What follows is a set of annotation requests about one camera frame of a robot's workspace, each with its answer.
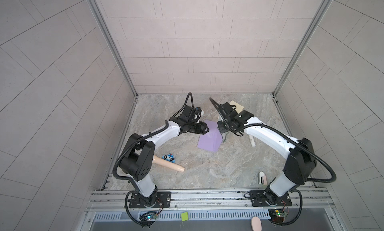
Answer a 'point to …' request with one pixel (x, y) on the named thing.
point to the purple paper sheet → (212, 140)
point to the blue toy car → (170, 157)
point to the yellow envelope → (239, 107)
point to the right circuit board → (277, 215)
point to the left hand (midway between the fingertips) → (209, 127)
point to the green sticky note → (184, 216)
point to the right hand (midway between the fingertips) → (220, 126)
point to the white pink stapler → (262, 178)
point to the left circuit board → (147, 216)
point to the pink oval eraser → (256, 224)
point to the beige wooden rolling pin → (158, 160)
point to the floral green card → (223, 136)
